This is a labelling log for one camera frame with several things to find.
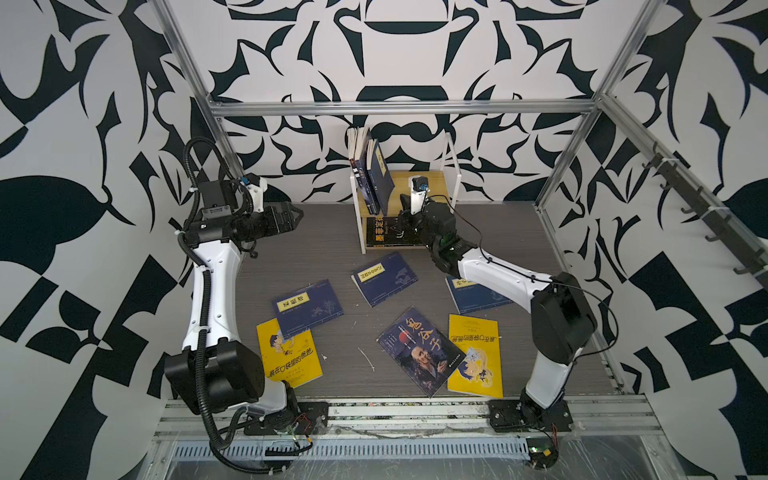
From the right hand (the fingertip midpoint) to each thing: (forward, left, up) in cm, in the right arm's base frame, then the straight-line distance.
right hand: (402, 193), depth 81 cm
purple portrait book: (+1, +8, -4) cm, 9 cm away
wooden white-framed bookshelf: (+14, -14, -11) cm, 23 cm away
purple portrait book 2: (-33, -5, -29) cm, 45 cm away
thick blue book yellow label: (+9, +6, 0) cm, 11 cm away
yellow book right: (-38, -19, -29) cm, 52 cm away
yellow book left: (-34, +31, -29) cm, 54 cm away
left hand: (-8, +30, +2) cm, 31 cm away
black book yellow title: (+7, +7, -25) cm, 27 cm away
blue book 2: (-19, +29, -28) cm, 45 cm away
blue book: (-8, +6, -30) cm, 32 cm away
